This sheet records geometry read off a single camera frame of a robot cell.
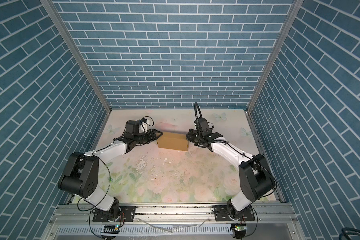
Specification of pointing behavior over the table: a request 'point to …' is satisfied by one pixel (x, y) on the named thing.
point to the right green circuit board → (240, 228)
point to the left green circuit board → (110, 229)
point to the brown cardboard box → (173, 141)
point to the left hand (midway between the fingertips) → (160, 134)
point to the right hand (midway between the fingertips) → (184, 134)
